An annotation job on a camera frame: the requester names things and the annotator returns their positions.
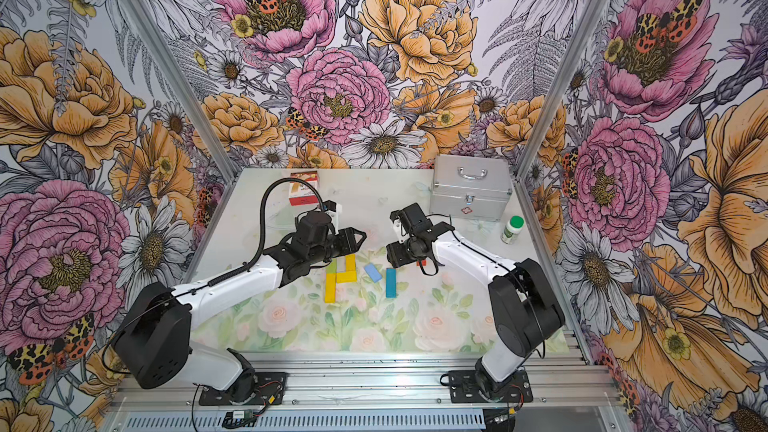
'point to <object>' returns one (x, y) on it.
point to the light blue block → (373, 273)
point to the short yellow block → (351, 262)
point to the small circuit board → (239, 418)
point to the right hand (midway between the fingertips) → (400, 260)
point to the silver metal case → (471, 187)
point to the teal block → (390, 283)
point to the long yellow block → (330, 288)
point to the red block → (424, 262)
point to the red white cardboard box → (300, 193)
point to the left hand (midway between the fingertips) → (361, 243)
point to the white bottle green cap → (512, 229)
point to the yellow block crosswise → (346, 277)
